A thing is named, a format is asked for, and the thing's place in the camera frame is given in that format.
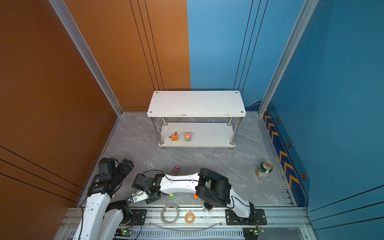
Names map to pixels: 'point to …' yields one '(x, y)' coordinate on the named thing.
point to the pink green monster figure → (187, 137)
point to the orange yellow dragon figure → (174, 137)
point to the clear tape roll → (162, 217)
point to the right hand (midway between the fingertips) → (146, 191)
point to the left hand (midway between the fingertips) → (128, 165)
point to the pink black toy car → (176, 169)
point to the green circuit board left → (124, 232)
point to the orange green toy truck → (172, 196)
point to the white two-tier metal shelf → (197, 119)
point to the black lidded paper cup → (208, 207)
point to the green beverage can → (264, 169)
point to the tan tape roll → (189, 217)
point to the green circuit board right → (257, 230)
